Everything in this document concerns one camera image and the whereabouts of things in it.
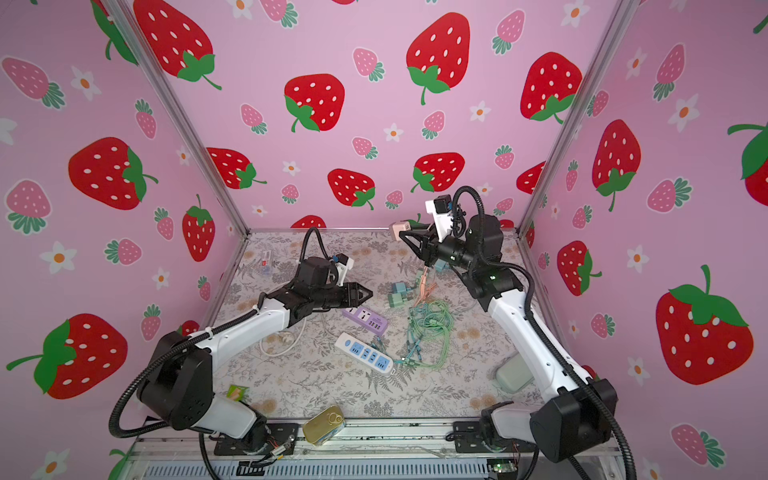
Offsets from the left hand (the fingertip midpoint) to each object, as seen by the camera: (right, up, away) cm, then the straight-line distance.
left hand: (369, 293), depth 83 cm
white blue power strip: (-2, -18, +3) cm, 18 cm away
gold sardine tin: (-10, -32, -10) cm, 35 cm away
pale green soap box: (+41, -23, -1) cm, 47 cm away
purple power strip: (-2, -9, +10) cm, 13 cm away
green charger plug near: (+8, -4, +15) cm, 17 cm away
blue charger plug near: (+9, 0, +18) cm, 20 cm away
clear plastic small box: (-41, +10, +27) cm, 51 cm away
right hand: (+9, +16, -16) cm, 25 cm away
